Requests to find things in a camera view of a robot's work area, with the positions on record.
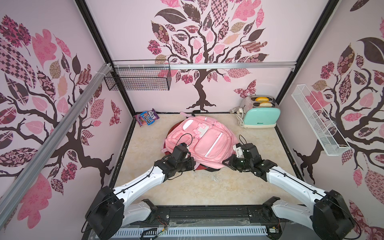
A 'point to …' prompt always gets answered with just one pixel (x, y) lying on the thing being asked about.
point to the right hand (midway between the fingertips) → (222, 164)
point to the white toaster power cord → (241, 120)
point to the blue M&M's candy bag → (145, 115)
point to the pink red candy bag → (139, 120)
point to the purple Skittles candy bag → (153, 114)
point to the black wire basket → (143, 79)
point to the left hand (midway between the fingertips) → (194, 166)
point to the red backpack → (198, 167)
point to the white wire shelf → (331, 139)
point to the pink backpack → (210, 143)
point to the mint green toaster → (260, 111)
